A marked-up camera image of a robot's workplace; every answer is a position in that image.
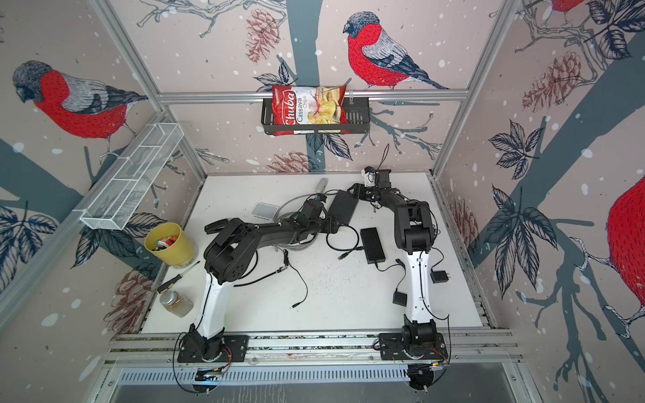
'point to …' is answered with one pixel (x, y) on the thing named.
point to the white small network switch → (264, 210)
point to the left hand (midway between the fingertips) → (336, 221)
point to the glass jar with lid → (175, 303)
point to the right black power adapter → (400, 298)
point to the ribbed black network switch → (372, 245)
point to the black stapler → (216, 227)
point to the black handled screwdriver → (169, 284)
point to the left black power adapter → (287, 263)
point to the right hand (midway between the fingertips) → (350, 194)
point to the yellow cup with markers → (171, 245)
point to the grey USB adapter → (322, 185)
